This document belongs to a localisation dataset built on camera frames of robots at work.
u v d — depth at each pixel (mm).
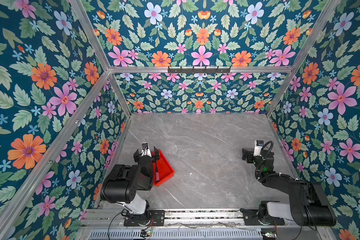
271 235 702
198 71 929
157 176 859
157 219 735
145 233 716
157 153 862
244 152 909
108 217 751
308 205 424
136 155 821
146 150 766
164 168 901
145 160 729
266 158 677
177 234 703
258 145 784
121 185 460
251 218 738
